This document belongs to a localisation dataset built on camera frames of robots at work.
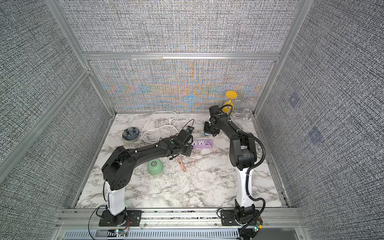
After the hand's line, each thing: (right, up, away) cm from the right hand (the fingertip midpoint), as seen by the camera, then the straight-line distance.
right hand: (207, 126), depth 100 cm
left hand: (-10, -13, -9) cm, 19 cm away
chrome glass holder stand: (+24, +12, 0) cm, 27 cm away
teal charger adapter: (-1, -6, -1) cm, 6 cm away
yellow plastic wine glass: (+14, +20, -4) cm, 25 cm away
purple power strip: (-3, -11, -3) cm, 12 cm away
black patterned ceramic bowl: (-53, -5, +4) cm, 53 cm away
